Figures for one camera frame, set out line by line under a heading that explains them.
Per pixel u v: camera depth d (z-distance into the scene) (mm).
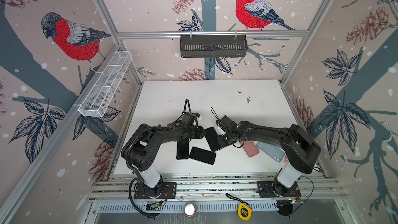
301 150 457
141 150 469
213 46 1043
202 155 856
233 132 661
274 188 658
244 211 665
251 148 875
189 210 602
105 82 801
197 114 880
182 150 876
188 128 763
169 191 732
